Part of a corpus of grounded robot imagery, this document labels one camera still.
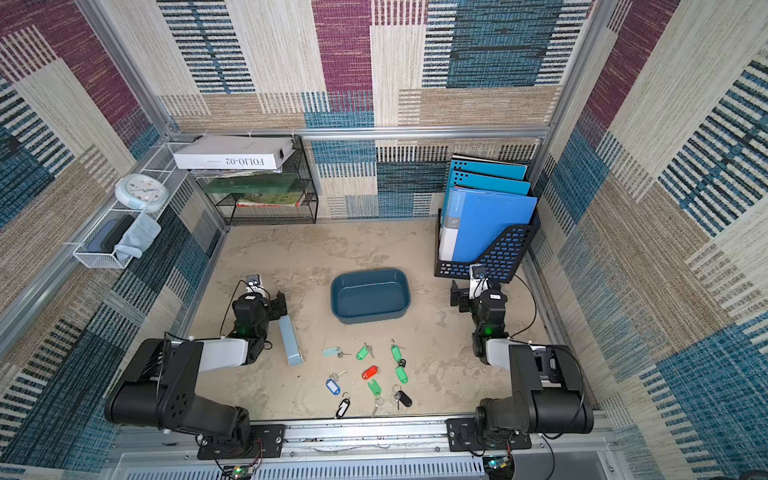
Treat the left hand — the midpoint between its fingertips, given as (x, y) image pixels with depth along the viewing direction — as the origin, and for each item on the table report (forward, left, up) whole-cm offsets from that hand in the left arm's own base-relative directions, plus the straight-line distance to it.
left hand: (263, 294), depth 94 cm
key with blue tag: (-25, -23, -7) cm, 34 cm away
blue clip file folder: (+14, -65, +16) cm, 69 cm away
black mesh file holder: (+7, -72, +5) cm, 73 cm away
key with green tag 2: (-16, -41, -7) cm, 44 cm away
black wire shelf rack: (+31, -11, +26) cm, 42 cm away
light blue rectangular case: (-17, -12, -1) cm, 21 cm away
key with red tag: (-22, -33, -7) cm, 40 cm away
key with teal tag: (-16, -23, -6) cm, 28 cm away
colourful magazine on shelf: (+27, -1, +15) cm, 31 cm away
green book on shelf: (+28, +4, +20) cm, 35 cm away
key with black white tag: (-30, -26, -7) cm, 41 cm away
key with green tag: (-16, -31, -7) cm, 36 cm away
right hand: (+1, -64, +5) cm, 64 cm away
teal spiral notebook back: (+27, -77, +24) cm, 85 cm away
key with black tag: (-28, -42, -6) cm, 51 cm away
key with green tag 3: (-22, -42, -7) cm, 48 cm away
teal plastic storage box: (+2, -33, -6) cm, 33 cm away
